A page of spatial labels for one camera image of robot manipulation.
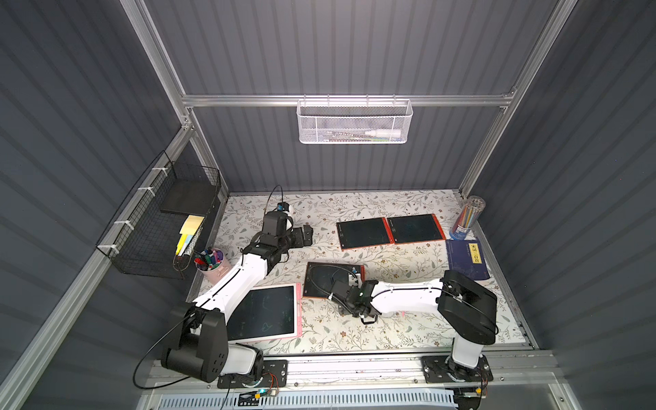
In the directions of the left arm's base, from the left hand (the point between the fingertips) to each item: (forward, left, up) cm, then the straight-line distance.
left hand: (304, 231), depth 85 cm
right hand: (-18, -17, -17) cm, 30 cm away
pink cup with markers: (-9, +31, -6) cm, 33 cm away
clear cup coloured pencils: (+8, -60, -3) cm, 61 cm away
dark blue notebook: (-1, -61, -16) cm, 63 cm away
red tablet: (-8, -5, -18) cm, 20 cm away
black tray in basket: (+7, +36, +10) cm, 38 cm away
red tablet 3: (+10, -23, -15) cm, 29 cm away
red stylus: (-7, -21, -17) cm, 28 cm away
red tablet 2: (+14, -45, -18) cm, 51 cm away
